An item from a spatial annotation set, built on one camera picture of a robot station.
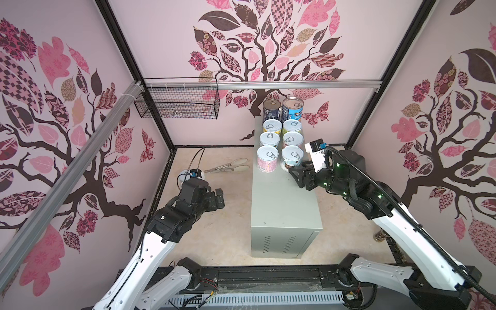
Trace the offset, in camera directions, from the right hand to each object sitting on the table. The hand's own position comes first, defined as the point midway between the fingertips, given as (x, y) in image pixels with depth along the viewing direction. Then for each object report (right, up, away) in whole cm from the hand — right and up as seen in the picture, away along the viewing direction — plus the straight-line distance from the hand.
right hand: (297, 164), depth 63 cm
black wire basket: (-47, +34, +32) cm, 65 cm away
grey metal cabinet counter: (-6, -16, -9) cm, 19 cm away
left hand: (-31, -13, +7) cm, 34 cm away
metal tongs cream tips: (-26, -1, +46) cm, 53 cm away
